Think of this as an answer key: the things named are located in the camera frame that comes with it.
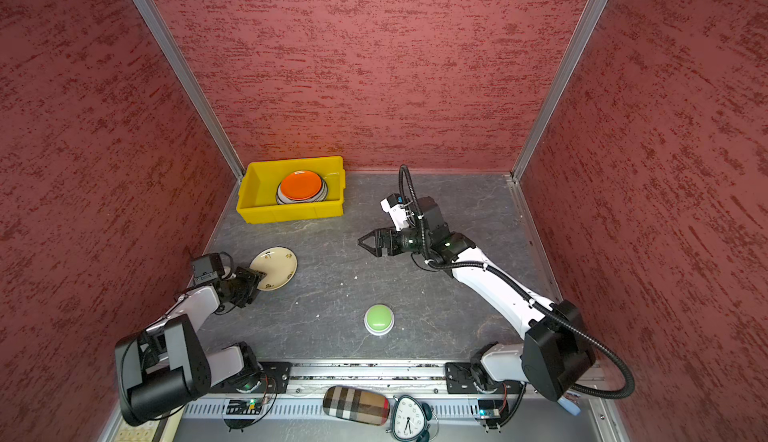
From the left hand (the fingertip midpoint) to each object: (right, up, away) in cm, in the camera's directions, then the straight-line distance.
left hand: (266, 282), depth 90 cm
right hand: (+33, +14, -14) cm, 38 cm away
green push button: (+35, -9, -7) cm, 37 cm away
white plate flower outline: (-1, +26, +17) cm, 31 cm away
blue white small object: (+81, -24, -20) cm, 87 cm away
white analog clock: (+43, -24, -24) cm, 55 cm away
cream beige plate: (+2, +5, +5) cm, 7 cm away
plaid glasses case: (+30, -22, -22) cm, 43 cm away
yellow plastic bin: (-13, +25, +21) cm, 35 cm away
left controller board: (+3, -25, -18) cm, 31 cm away
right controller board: (+63, -25, -19) cm, 70 cm away
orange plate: (+4, +31, +21) cm, 38 cm away
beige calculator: (-13, -26, -24) cm, 38 cm away
